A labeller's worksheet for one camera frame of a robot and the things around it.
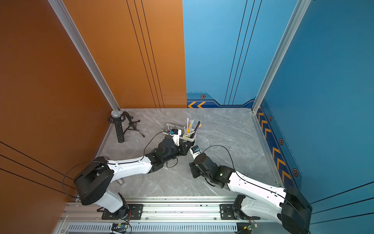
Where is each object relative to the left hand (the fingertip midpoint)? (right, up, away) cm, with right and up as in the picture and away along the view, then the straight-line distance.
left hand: (193, 142), depth 82 cm
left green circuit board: (-37, -42, -10) cm, 56 cm away
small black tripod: (-42, +9, +18) cm, 46 cm away
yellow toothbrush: (-2, +9, +10) cm, 13 cm away
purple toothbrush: (+3, +6, +10) cm, 12 cm away
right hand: (-1, -11, -3) cm, 12 cm away
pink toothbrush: (-4, +7, +13) cm, 15 cm away
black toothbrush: (+3, +9, +9) cm, 13 cm away
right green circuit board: (+29, -38, -13) cm, 50 cm away
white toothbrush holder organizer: (-4, +3, +10) cm, 11 cm away
